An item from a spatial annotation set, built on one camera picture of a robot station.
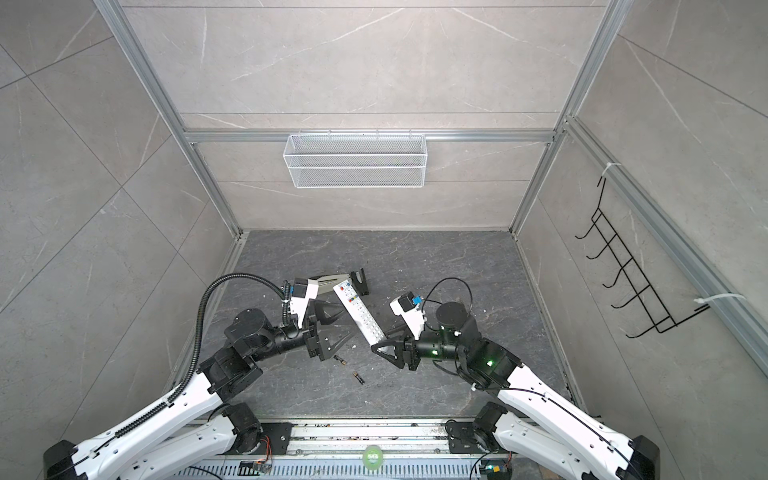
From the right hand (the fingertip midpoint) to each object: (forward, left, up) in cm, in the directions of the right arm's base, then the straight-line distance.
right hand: (379, 341), depth 65 cm
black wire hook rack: (+4, -58, +7) cm, 59 cm away
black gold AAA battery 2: (0, +7, -24) cm, 25 cm away
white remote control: (+4, +4, +5) cm, 8 cm away
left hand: (+2, +5, +8) cm, 10 cm away
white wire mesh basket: (+63, +8, +6) cm, 64 cm away
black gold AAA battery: (+4, +12, -24) cm, 27 cm away
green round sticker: (-19, +3, -24) cm, 31 cm away
